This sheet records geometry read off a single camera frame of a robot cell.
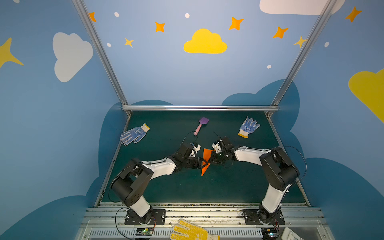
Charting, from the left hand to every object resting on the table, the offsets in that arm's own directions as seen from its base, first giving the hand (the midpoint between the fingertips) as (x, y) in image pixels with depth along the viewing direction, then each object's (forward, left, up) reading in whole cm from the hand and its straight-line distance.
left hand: (205, 164), depth 86 cm
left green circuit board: (-32, +31, -8) cm, 45 cm away
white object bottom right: (-33, -38, -5) cm, 51 cm away
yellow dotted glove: (-33, +7, -7) cm, 34 cm away
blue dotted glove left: (+24, +55, -7) cm, 61 cm away
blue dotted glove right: (+35, -35, -6) cm, 50 cm away
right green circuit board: (-32, -30, -8) cm, 45 cm away
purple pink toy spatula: (+39, 0, -5) cm, 40 cm away
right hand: (+5, -2, -5) cm, 7 cm away
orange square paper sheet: (+11, -2, -9) cm, 14 cm away
